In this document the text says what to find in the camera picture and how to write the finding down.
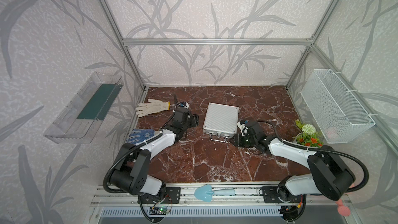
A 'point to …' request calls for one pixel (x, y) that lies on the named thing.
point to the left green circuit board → (159, 210)
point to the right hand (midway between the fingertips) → (230, 140)
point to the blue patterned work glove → (140, 135)
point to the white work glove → (156, 106)
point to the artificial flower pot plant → (309, 137)
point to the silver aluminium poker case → (221, 121)
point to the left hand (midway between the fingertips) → (195, 116)
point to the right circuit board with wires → (288, 212)
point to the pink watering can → (342, 210)
